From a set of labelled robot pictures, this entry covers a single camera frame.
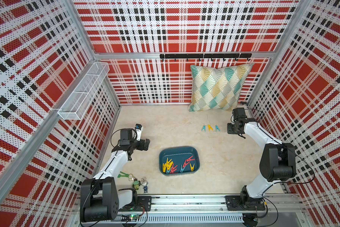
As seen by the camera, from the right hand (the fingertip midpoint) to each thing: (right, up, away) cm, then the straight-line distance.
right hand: (235, 129), depth 92 cm
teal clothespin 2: (-8, 0, +13) cm, 15 cm away
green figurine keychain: (-61, -30, -14) cm, 70 cm away
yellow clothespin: (-29, -24, -7) cm, 38 cm away
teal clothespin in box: (-36, -24, -8) cm, 44 cm away
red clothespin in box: (-41, -24, -8) cm, 48 cm away
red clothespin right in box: (-33, -21, -6) cm, 40 cm away
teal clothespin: (-19, -1, +13) cm, 23 cm away
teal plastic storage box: (-38, -20, -4) cm, 43 cm away
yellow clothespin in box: (-45, -22, -7) cm, 50 cm away
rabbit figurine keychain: (-57, -29, -14) cm, 66 cm away
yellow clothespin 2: (-14, 0, +13) cm, 19 cm away
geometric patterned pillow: (-11, +27, +1) cm, 29 cm away
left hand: (-60, -7, -3) cm, 61 cm away
